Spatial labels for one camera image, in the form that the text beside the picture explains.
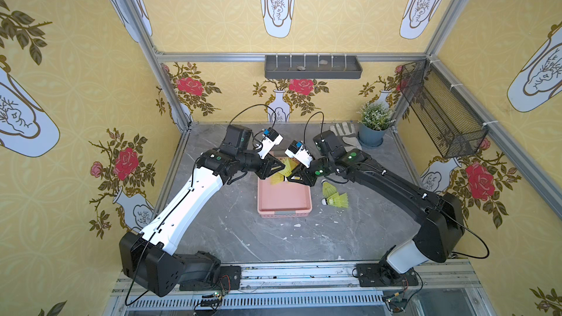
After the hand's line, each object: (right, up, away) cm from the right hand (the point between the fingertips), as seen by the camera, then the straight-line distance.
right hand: (290, 179), depth 76 cm
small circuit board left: (-26, -39, -4) cm, 47 cm away
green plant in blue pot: (+40, +24, +24) cm, 52 cm away
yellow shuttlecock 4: (+17, -8, +19) cm, 26 cm away
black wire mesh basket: (+62, +19, +7) cm, 65 cm away
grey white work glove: (+32, +19, +41) cm, 55 cm away
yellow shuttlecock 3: (+18, -10, +14) cm, 25 cm away
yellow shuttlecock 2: (-4, +1, -6) cm, 7 cm away
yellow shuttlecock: (0, +6, -3) cm, 6 cm away
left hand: (-2, +5, -3) cm, 6 cm away
